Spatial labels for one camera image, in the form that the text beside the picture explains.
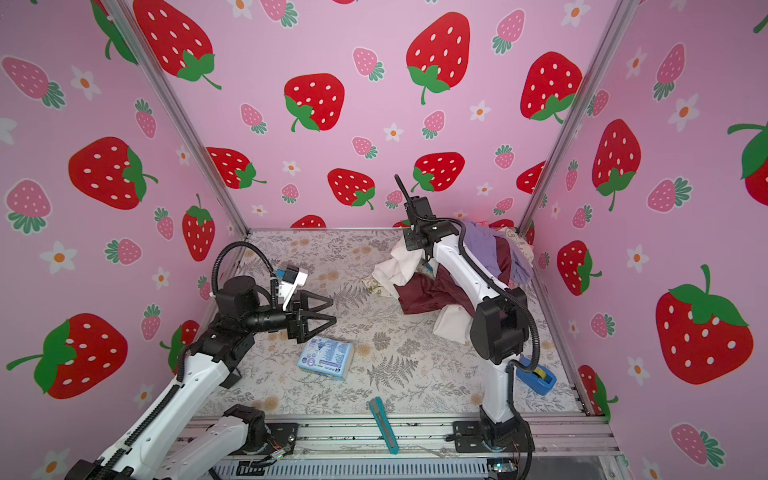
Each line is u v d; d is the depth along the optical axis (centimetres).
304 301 69
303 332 59
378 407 78
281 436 74
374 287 101
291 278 60
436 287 96
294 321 60
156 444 42
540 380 80
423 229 66
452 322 91
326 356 82
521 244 106
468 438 73
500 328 51
